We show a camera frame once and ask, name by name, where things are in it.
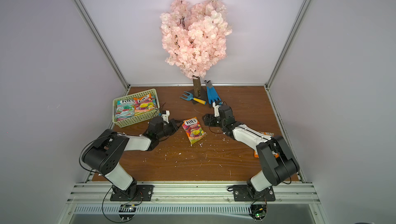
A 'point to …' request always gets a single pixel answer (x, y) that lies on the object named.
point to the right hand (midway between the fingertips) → (208, 114)
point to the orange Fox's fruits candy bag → (193, 129)
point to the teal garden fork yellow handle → (190, 97)
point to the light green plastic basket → (140, 116)
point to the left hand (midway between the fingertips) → (186, 121)
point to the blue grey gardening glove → (212, 95)
